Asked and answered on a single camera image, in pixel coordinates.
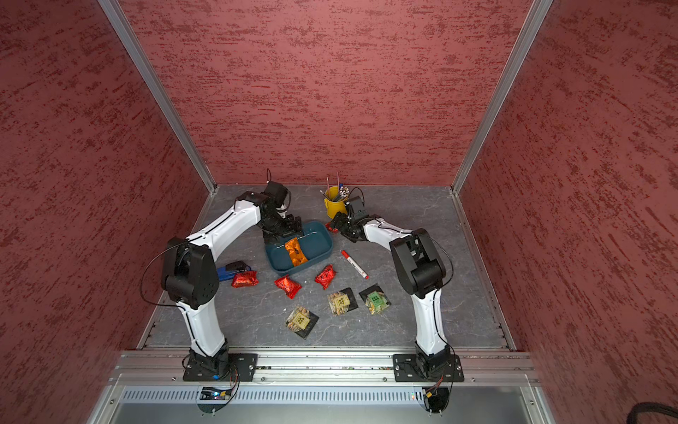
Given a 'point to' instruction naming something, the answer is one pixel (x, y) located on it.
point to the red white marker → (354, 264)
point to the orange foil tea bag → (295, 252)
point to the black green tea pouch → (374, 299)
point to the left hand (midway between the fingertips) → (291, 240)
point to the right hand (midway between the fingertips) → (336, 229)
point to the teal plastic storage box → (316, 241)
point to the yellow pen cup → (335, 200)
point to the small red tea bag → (330, 229)
